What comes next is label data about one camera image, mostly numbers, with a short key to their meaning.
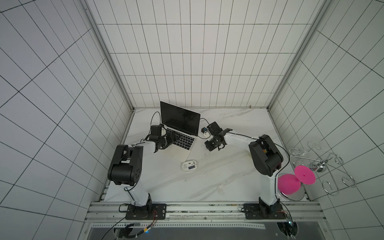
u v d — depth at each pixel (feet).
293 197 2.50
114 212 2.44
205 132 2.89
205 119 2.67
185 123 3.72
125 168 1.58
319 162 1.97
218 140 2.38
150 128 2.54
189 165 2.84
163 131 2.68
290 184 2.11
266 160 1.71
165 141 2.78
